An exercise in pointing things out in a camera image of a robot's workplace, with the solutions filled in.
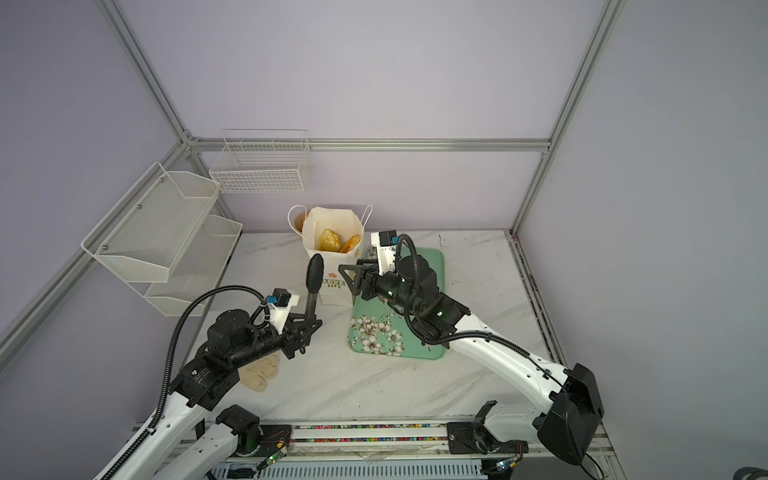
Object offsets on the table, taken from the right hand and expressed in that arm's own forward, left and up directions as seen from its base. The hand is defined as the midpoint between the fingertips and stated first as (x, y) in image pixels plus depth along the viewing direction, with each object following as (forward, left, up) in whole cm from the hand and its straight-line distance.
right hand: (345, 265), depth 66 cm
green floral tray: (+2, -5, -34) cm, 35 cm away
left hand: (-8, +8, -12) cm, 16 cm away
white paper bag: (+28, +9, -19) cm, 35 cm away
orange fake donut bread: (+24, +4, -18) cm, 30 cm away
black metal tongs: (-4, +6, -1) cm, 8 cm away
